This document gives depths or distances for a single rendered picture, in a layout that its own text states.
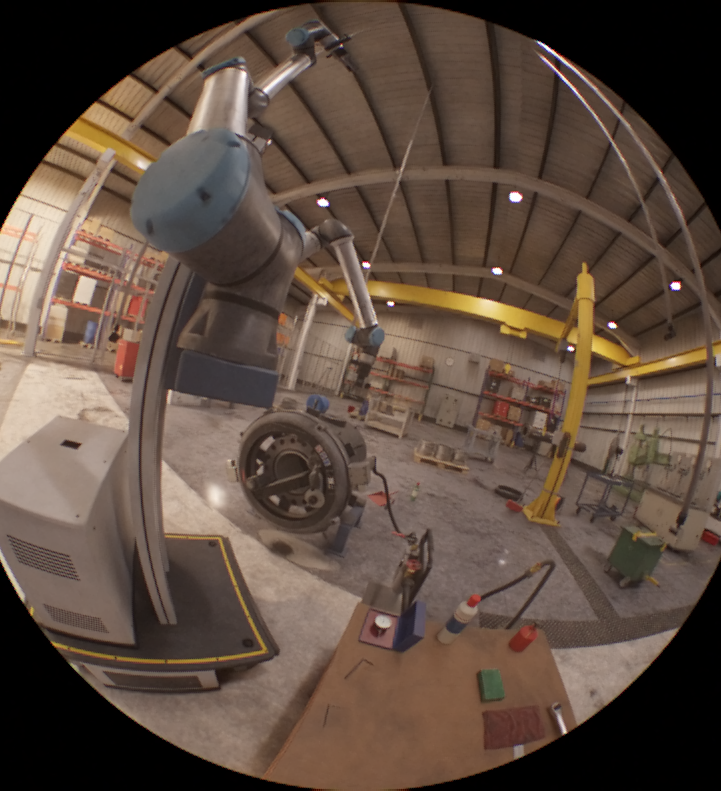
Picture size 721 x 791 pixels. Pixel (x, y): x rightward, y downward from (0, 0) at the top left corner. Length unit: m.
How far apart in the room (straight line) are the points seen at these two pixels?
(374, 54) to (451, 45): 1.66
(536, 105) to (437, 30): 2.81
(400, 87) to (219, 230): 7.50
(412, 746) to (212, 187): 1.02
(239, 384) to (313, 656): 1.24
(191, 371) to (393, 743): 0.89
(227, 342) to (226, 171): 0.23
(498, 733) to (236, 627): 0.87
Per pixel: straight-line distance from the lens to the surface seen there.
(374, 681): 0.85
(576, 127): 8.18
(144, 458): 0.60
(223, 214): 0.29
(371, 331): 1.20
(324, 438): 1.30
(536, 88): 7.81
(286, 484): 1.43
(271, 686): 1.28
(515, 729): 0.95
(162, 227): 0.29
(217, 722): 1.23
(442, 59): 7.44
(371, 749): 0.78
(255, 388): 0.39
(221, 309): 0.41
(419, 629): 0.85
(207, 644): 1.00
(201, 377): 0.38
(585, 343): 4.43
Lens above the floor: 1.21
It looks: 2 degrees down
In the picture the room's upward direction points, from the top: 15 degrees clockwise
